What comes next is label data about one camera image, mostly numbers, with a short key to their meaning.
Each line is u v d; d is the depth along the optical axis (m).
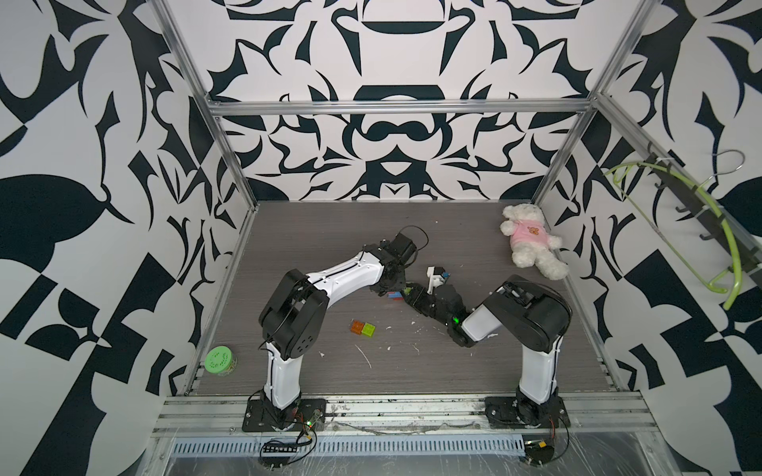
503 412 0.74
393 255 0.72
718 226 0.55
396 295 0.91
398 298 0.91
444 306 0.75
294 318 0.49
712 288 0.56
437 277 0.89
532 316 0.52
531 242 0.99
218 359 0.79
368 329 0.87
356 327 0.87
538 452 0.72
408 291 0.88
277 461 0.69
